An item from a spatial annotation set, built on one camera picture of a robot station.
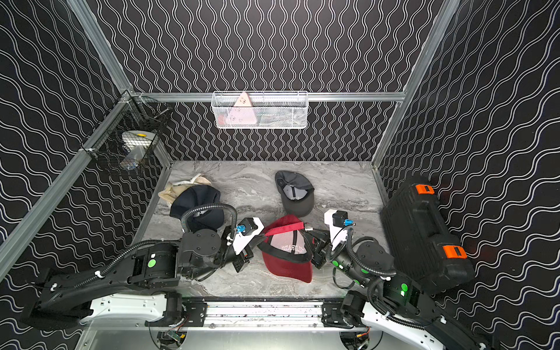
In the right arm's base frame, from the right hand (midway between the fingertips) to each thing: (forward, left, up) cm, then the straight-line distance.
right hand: (302, 227), depth 59 cm
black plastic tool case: (+1, -39, -13) cm, 41 cm away
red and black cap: (+1, +4, -17) cm, 17 cm away
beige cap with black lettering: (+27, +52, -19) cm, 62 cm away
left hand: (-2, +10, +1) cm, 11 cm away
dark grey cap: (+37, -1, -32) cm, 48 cm away
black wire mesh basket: (+56, +70, 0) cm, 89 cm away
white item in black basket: (+34, +60, 0) cm, 69 cm away
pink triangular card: (+52, +23, +3) cm, 56 cm away
